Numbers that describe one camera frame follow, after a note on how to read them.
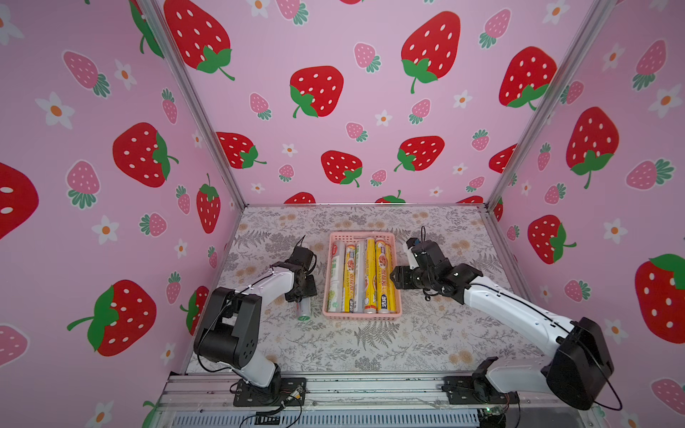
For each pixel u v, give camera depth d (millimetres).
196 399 731
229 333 451
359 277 929
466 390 734
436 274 614
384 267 929
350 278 937
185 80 803
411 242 758
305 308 859
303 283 712
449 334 843
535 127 932
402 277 716
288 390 730
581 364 403
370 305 838
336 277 930
